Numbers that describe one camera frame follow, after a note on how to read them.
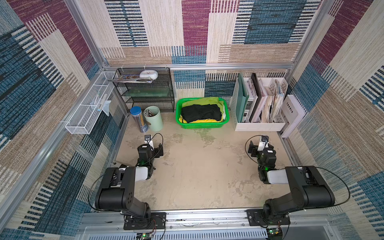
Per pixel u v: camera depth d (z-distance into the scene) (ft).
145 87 3.54
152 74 2.94
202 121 3.33
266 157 2.30
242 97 2.84
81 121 2.92
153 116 3.22
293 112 3.08
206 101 3.66
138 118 3.16
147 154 2.38
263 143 2.54
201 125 3.45
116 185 1.65
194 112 3.31
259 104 2.95
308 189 1.47
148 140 2.62
